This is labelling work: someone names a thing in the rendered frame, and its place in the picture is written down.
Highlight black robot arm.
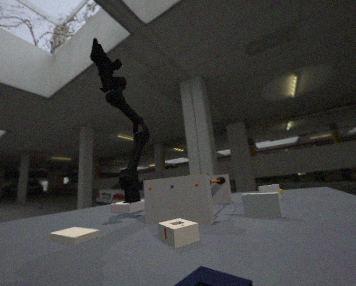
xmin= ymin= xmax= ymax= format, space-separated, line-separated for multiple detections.
xmin=99 ymin=59 xmax=150 ymax=203

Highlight beige flat box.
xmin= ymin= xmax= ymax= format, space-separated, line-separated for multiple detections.
xmin=49 ymin=227 xmax=100 ymax=245

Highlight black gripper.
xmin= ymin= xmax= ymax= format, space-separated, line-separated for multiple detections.
xmin=90 ymin=38 xmax=113 ymax=77

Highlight beige box with red arrow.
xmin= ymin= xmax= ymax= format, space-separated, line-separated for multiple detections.
xmin=158 ymin=218 xmax=200 ymax=249

